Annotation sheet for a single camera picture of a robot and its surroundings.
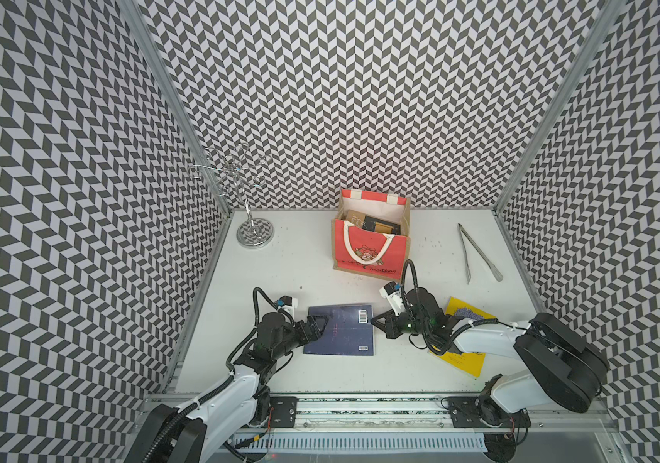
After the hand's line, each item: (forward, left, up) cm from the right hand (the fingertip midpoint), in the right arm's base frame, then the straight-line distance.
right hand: (373, 326), depth 84 cm
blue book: (-1, +7, -1) cm, 7 cm away
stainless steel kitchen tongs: (+21, -44, -3) cm, 49 cm away
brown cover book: (+34, +4, +10) cm, 36 cm away
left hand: (+1, +16, 0) cm, 16 cm away
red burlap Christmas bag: (+21, +1, +9) cm, 22 cm away
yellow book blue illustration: (-10, -27, -3) cm, 29 cm away
